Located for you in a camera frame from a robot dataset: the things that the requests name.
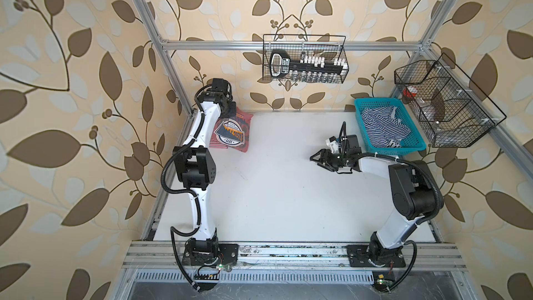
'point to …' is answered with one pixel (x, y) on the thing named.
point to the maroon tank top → (233, 130)
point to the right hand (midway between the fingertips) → (314, 162)
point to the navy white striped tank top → (384, 128)
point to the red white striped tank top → (215, 144)
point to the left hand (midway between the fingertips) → (228, 108)
